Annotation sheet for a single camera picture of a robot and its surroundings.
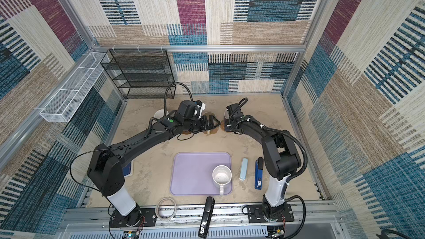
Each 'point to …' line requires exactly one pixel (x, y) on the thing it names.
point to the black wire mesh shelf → (141, 73)
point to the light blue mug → (160, 113)
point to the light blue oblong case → (243, 175)
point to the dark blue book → (128, 170)
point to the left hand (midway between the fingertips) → (215, 122)
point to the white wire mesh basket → (60, 107)
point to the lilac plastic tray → (191, 173)
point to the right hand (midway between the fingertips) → (230, 127)
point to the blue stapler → (258, 173)
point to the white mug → (222, 175)
